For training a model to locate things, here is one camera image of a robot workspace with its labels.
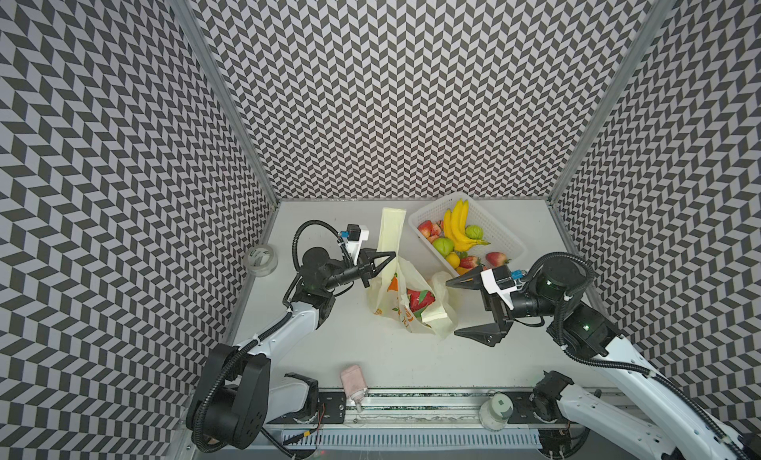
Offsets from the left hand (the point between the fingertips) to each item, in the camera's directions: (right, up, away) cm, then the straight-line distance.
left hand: (395, 255), depth 73 cm
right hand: (+11, -10, -16) cm, 22 cm away
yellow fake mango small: (+19, -4, +21) cm, 28 cm away
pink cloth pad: (-10, -30, -2) cm, 32 cm away
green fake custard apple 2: (+28, +5, +29) cm, 40 cm away
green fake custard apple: (+16, +1, +22) cm, 27 cm away
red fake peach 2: (+24, -5, +23) cm, 33 cm away
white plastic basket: (+36, +3, +26) cm, 45 cm away
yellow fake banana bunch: (+21, +8, +27) cm, 35 cm away
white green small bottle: (+22, -33, -10) cm, 41 cm away
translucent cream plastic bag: (-2, -11, +4) cm, 12 cm away
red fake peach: (+12, +6, +29) cm, 32 cm away
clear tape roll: (-45, -5, +26) cm, 52 cm away
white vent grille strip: (+5, -43, -4) cm, 43 cm away
